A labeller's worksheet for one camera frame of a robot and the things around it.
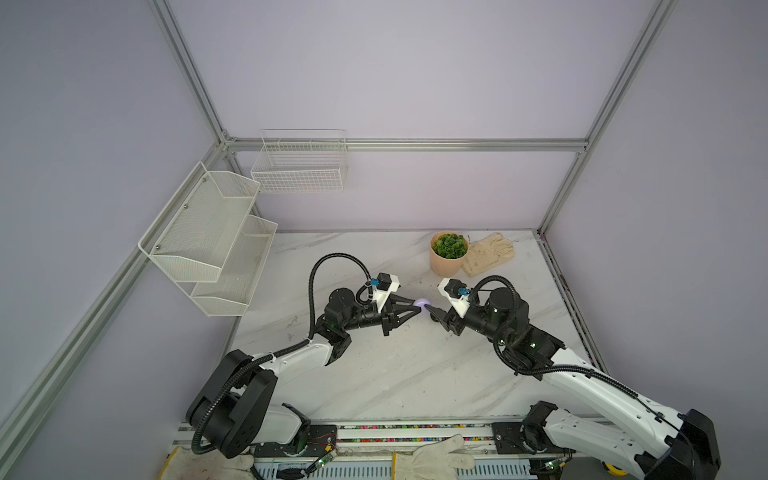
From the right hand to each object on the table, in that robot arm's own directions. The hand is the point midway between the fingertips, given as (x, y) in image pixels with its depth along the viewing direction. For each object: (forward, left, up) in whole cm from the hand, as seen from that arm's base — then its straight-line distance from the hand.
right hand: (434, 292), depth 72 cm
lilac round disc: (-2, +3, -1) cm, 4 cm away
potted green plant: (+27, -8, -16) cm, 33 cm away
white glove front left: (-33, +60, -24) cm, 73 cm away
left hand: (-2, +4, -4) cm, 6 cm away
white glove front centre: (-31, 0, -25) cm, 40 cm away
